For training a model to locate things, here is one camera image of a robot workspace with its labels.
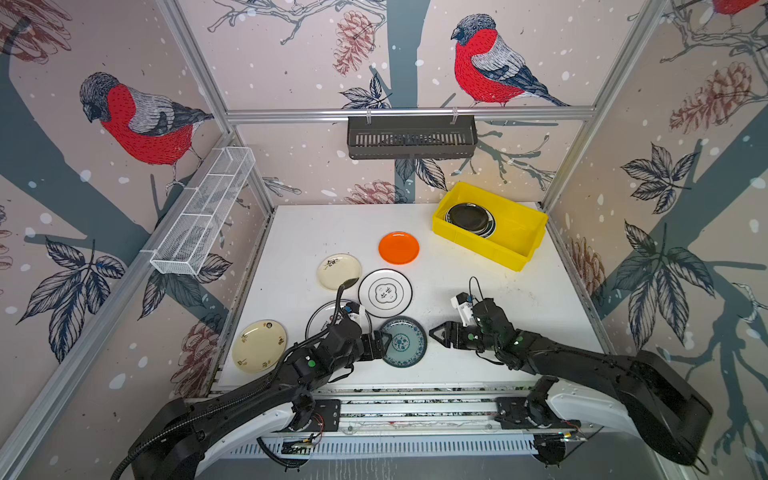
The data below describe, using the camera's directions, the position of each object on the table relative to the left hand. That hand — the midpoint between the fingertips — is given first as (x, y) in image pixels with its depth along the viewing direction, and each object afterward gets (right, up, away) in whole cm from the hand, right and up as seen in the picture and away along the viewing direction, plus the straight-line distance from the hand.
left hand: (387, 335), depth 80 cm
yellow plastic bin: (+51, +31, +33) cm, 67 cm away
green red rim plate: (+38, +30, +30) cm, 57 cm away
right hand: (+14, 0, +2) cm, 14 cm away
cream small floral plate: (-18, +15, +23) cm, 33 cm away
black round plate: (+32, +35, +36) cm, 60 cm away
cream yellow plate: (-38, -5, +6) cm, 39 cm away
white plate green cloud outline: (-1, +8, +15) cm, 17 cm away
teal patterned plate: (+6, -4, +5) cm, 9 cm away
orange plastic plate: (+4, +22, +27) cm, 35 cm away
